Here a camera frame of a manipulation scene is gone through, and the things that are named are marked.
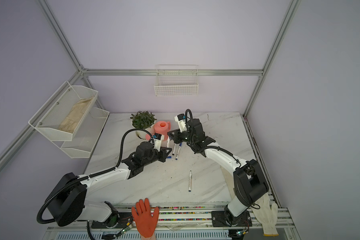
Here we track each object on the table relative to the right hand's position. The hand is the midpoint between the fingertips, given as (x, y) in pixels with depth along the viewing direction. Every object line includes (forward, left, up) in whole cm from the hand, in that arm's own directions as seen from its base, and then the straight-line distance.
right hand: (168, 132), depth 80 cm
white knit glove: (-34, -52, -26) cm, 67 cm away
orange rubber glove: (-39, +10, -23) cm, 46 cm away
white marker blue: (-3, -3, -23) cm, 23 cm away
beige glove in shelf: (0, +50, +8) cm, 51 cm away
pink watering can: (+14, +8, -12) cm, 20 cm away
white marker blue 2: (-3, 0, -5) cm, 6 cm away
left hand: (-5, -1, -9) cm, 10 cm away
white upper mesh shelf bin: (+5, +58, +7) cm, 58 cm away
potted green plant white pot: (+15, +18, -6) cm, 24 cm away
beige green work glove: (-15, -36, -25) cm, 46 cm away
